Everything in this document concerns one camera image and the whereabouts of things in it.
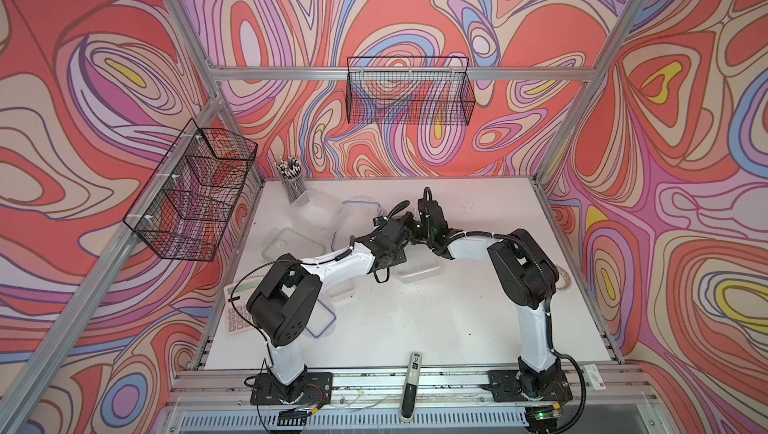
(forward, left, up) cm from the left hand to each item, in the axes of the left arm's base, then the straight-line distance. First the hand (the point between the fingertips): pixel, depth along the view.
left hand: (403, 256), depth 92 cm
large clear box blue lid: (-6, -5, +6) cm, 10 cm away
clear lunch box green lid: (+23, +32, -6) cm, 40 cm away
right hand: (+9, +5, +2) cm, 11 cm away
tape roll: (-5, -52, -4) cm, 52 cm away
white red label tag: (-32, -47, -5) cm, 58 cm away
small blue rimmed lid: (-17, +24, -6) cm, 31 cm away
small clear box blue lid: (-9, +19, -4) cm, 21 cm away
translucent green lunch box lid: (+9, +40, -5) cm, 41 cm away
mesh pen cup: (+25, +38, +12) cm, 47 cm away
